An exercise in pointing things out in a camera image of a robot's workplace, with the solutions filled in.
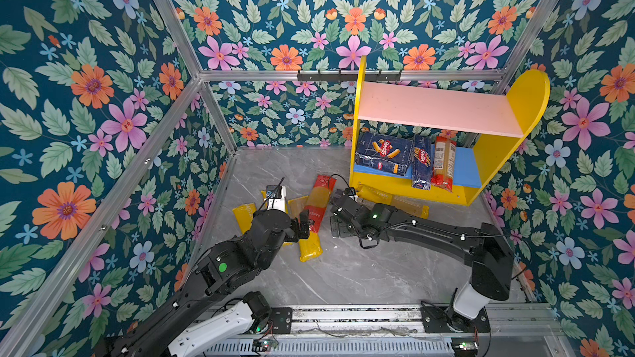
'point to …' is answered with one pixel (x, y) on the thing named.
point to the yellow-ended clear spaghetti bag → (310, 244)
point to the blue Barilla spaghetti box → (422, 162)
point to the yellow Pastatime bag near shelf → (406, 206)
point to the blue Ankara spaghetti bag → (339, 229)
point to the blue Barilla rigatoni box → (384, 154)
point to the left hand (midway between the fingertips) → (299, 208)
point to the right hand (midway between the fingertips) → (343, 223)
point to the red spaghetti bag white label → (444, 161)
